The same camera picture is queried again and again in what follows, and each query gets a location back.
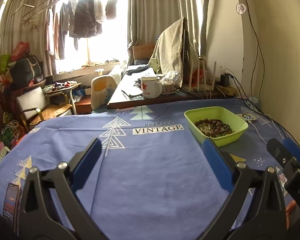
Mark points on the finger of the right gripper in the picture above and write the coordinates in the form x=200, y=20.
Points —
x=278, y=151
x=292, y=147

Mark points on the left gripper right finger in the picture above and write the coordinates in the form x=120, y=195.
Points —
x=254, y=208

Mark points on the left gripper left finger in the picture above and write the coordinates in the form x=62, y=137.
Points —
x=50, y=208

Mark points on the smartphone on table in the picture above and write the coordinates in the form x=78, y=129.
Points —
x=11, y=204

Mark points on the white small device box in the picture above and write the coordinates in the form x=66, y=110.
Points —
x=248, y=117

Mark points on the green plastic tray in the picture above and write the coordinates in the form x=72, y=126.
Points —
x=216, y=123

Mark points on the black power adapter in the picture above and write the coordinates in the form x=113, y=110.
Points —
x=224, y=80

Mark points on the white wifi router antennas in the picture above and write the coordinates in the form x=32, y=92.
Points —
x=197, y=76

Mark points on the wicker armchair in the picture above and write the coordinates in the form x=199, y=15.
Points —
x=36, y=107

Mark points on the blue printed tablecloth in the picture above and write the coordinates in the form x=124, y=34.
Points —
x=152, y=181

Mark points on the clear plastic bag jar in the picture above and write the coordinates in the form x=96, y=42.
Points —
x=171, y=82

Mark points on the small cluttered side table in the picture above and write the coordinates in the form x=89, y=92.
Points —
x=67, y=93

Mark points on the white enamel mug red star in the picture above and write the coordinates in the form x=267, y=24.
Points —
x=151, y=87

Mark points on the black monitor with cloth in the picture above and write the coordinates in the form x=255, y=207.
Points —
x=174, y=52

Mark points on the dark wooden desk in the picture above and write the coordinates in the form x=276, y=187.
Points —
x=129, y=94

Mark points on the black duffel bag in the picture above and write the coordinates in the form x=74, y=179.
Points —
x=26, y=70

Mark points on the cardboard box by window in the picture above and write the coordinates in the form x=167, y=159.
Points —
x=141, y=52

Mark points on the red plastic bag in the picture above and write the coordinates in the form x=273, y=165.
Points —
x=20, y=51

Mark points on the grey curtain right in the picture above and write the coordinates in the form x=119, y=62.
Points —
x=147, y=19

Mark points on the grey curtain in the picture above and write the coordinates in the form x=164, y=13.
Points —
x=41, y=42
x=147, y=19

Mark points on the grey curtain left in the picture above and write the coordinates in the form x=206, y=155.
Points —
x=41, y=42

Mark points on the hanging dark clothes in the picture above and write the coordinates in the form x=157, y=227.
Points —
x=81, y=19

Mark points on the white round wall hook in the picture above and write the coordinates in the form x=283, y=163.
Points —
x=241, y=8

